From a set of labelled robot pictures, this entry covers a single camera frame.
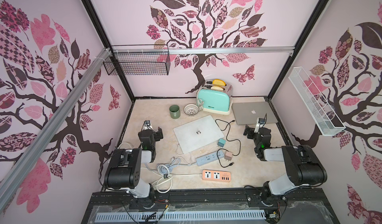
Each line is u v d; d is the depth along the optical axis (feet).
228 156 2.87
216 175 2.60
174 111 3.49
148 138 2.35
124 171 1.48
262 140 2.36
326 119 2.43
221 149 2.98
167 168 2.58
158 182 2.59
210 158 2.81
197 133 3.23
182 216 2.29
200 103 3.33
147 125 2.60
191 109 3.61
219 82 3.41
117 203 2.42
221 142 3.03
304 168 1.49
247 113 3.62
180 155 2.95
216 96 3.27
